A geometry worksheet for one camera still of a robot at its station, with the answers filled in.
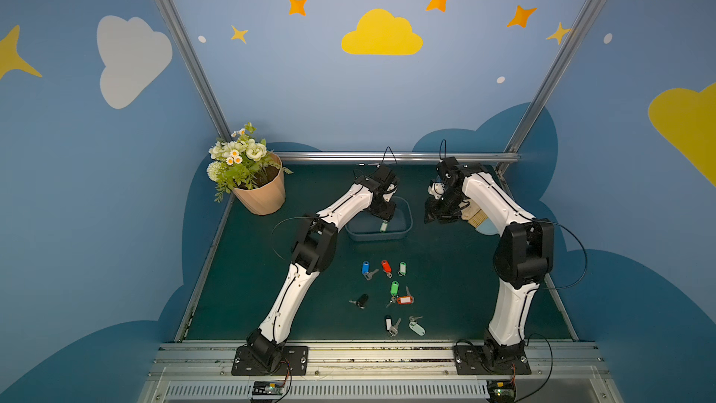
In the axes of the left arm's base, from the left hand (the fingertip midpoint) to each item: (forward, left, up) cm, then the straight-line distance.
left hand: (387, 209), depth 102 cm
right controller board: (-54, -29, -7) cm, 62 cm away
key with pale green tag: (-39, -7, -4) cm, 40 cm away
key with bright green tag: (-29, -2, -4) cm, 30 cm away
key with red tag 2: (-31, -5, -5) cm, 32 cm away
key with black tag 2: (-40, 0, -4) cm, 40 cm away
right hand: (-8, -15, +7) cm, 18 cm away
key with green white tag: (-5, +1, -4) cm, 6 cm away
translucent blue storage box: (-5, +8, -4) cm, 10 cm away
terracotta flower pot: (-2, +43, +8) cm, 43 cm away
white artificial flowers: (-6, +44, +28) cm, 53 cm away
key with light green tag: (-21, -5, -4) cm, 22 cm away
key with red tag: (-21, 0, -4) cm, 22 cm away
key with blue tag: (-22, +8, -4) cm, 24 cm away
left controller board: (-55, +33, -5) cm, 64 cm away
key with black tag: (-32, +9, -4) cm, 34 cm away
